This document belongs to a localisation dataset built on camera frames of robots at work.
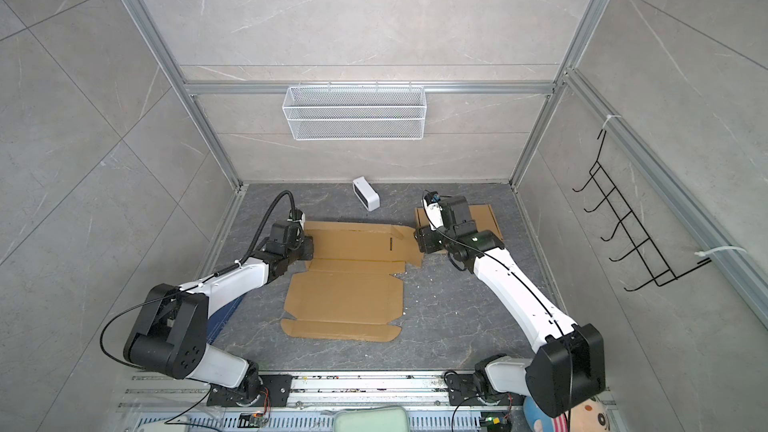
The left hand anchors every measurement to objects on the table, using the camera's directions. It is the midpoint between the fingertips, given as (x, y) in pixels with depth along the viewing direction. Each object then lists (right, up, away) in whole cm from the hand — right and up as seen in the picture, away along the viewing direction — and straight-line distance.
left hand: (308, 234), depth 93 cm
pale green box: (+22, -41, -24) cm, 53 cm away
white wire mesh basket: (+14, +41, +7) cm, 44 cm away
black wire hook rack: (+80, -5, -35) cm, 88 cm away
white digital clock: (+17, +14, +14) cm, 26 cm away
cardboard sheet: (+13, -17, -4) cm, 22 cm away
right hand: (+36, +3, -10) cm, 38 cm away
